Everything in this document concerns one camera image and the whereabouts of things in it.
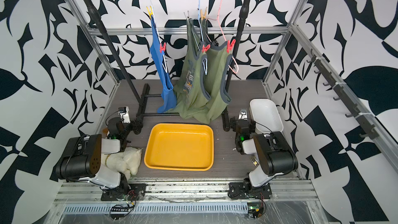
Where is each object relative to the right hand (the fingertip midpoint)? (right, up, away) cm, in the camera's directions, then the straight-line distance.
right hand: (243, 116), depth 94 cm
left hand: (-67, +1, 0) cm, 67 cm away
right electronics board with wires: (-1, -40, -23) cm, 46 cm away
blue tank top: (-43, +10, -14) cm, 46 cm away
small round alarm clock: (+3, -23, -11) cm, 25 cm away
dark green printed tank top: (-31, +10, -8) cm, 34 cm away
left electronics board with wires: (-64, -42, -22) cm, 79 cm away
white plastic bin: (+15, +1, +7) cm, 17 cm away
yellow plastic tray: (-37, -16, -7) cm, 41 cm away
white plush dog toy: (-60, -19, -21) cm, 66 cm away
